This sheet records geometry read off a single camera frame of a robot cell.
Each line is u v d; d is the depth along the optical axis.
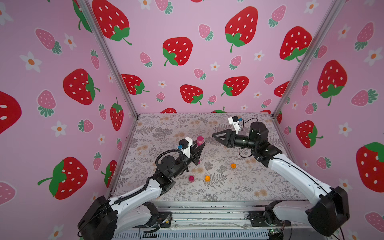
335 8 0.69
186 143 0.58
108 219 0.40
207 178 0.87
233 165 0.93
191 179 0.86
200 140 0.66
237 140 0.63
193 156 0.62
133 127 1.19
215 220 0.75
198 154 0.64
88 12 0.69
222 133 0.64
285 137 1.14
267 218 0.67
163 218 0.72
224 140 0.62
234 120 0.67
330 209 0.39
